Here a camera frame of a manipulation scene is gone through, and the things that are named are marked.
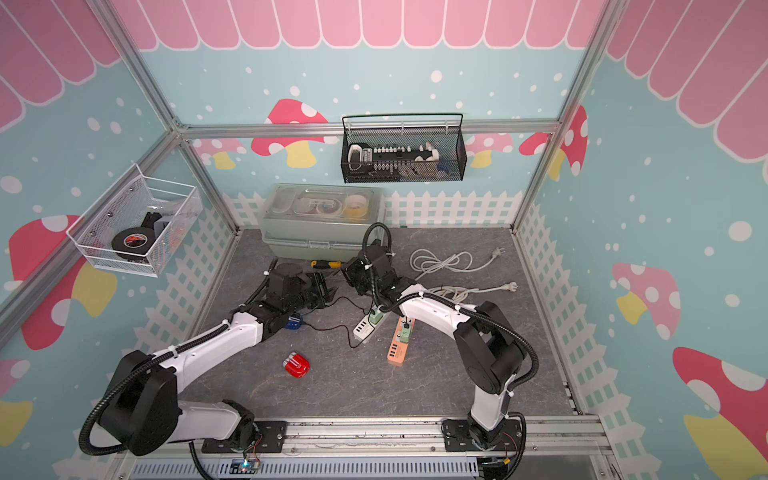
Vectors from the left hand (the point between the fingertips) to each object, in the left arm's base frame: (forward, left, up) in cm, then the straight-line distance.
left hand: (339, 276), depth 84 cm
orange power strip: (-16, -17, -14) cm, 27 cm away
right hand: (+2, +1, +3) cm, 4 cm away
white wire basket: (+3, +48, +17) cm, 51 cm away
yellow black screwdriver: (+15, +10, -14) cm, 23 cm away
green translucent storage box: (+25, +10, -3) cm, 27 cm away
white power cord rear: (+18, -39, -14) cm, 45 cm away
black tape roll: (-2, +46, +17) cm, 49 cm away
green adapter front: (-12, -19, -11) cm, 25 cm away
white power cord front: (+4, -37, -15) cm, 40 cm away
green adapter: (-7, -10, -11) cm, 16 cm away
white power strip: (-9, -7, -15) cm, 18 cm away
